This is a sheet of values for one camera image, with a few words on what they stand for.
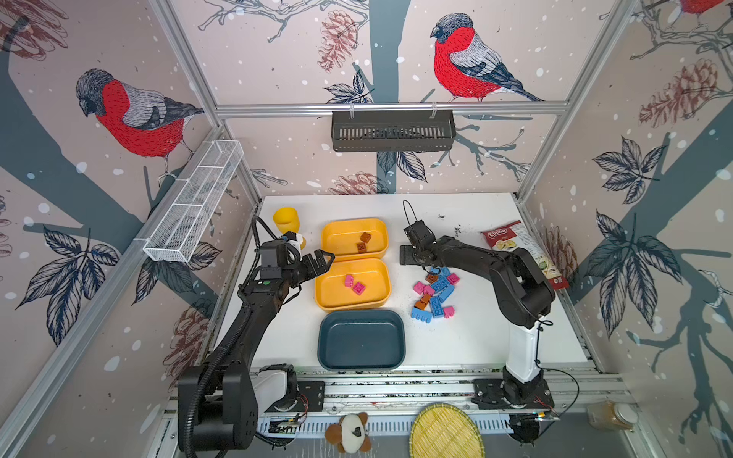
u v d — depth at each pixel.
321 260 0.76
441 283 0.95
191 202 0.78
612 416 0.63
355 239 1.06
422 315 0.86
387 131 1.06
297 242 0.78
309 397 0.73
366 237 1.07
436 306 0.88
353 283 0.94
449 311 0.88
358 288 0.92
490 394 0.73
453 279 0.95
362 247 1.04
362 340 0.83
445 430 0.68
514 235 1.03
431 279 0.95
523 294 0.52
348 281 0.93
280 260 0.66
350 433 0.66
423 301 0.89
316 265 0.75
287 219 0.97
